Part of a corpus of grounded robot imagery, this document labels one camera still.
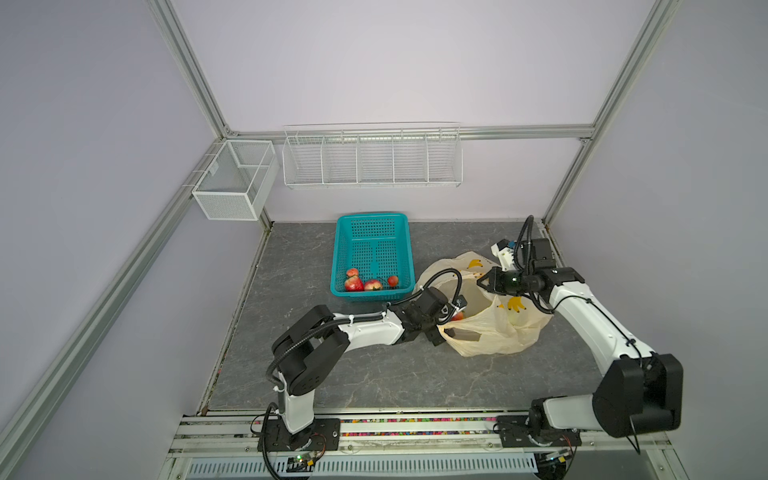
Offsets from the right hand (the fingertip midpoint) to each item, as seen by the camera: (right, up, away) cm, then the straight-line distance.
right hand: (480, 284), depth 84 cm
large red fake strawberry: (-7, -8, -6) cm, 13 cm away
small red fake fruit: (-39, +2, +18) cm, 43 cm away
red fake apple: (-38, -2, +13) cm, 40 cm away
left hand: (-10, -11, +4) cm, 15 cm away
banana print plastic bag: (+1, -9, -7) cm, 12 cm away
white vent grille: (-30, -42, -13) cm, 53 cm away
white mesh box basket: (-78, +33, +16) cm, 86 cm away
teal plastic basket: (-30, +11, +28) cm, 43 cm away
